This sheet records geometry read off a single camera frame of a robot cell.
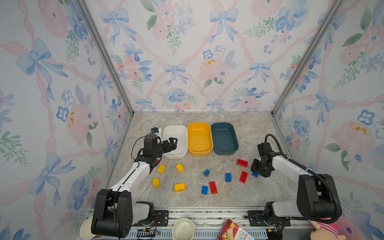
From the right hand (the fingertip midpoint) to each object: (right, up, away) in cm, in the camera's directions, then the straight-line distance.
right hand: (255, 169), depth 90 cm
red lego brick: (-7, +4, +1) cm, 8 cm away
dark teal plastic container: (-16, +17, +10) cm, 25 cm away
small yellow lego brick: (-45, +1, -2) cm, 45 cm away
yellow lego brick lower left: (-58, -5, -8) cm, 59 cm away
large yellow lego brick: (-45, -7, -9) cm, 46 cm away
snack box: (-20, -22, -23) cm, 37 cm away
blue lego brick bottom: (-31, -9, -8) cm, 33 cm away
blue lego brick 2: (-2, -1, -5) cm, 5 cm away
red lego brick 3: (-26, -8, -8) cm, 29 cm away
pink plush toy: (+21, -20, -25) cm, 38 cm away
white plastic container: (-47, +22, +13) cm, 54 cm away
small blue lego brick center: (-30, -1, -3) cm, 30 cm away
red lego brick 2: (-8, -4, -4) cm, 10 cm away
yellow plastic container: (-33, +15, +15) cm, 39 cm away
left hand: (-50, +18, -4) cm, 54 cm away
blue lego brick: (-17, -4, -4) cm, 18 cm away
